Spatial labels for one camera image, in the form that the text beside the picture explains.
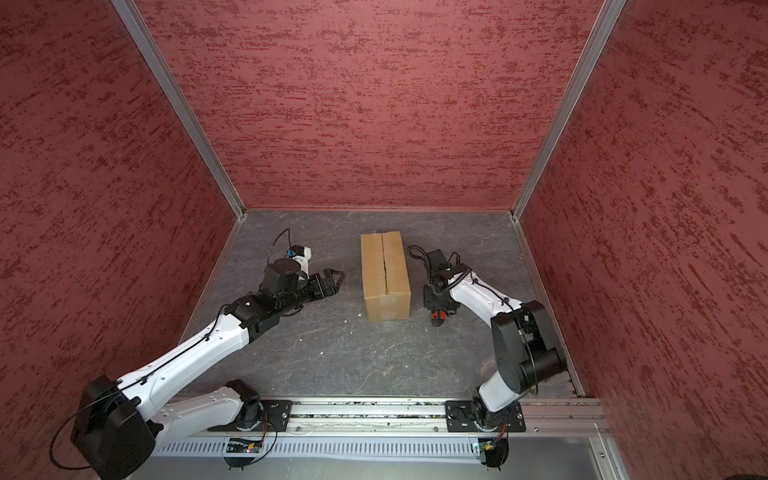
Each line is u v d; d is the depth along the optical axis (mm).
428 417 757
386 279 819
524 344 489
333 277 727
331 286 710
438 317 852
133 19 716
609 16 713
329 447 775
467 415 739
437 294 597
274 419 736
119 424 380
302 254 725
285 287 611
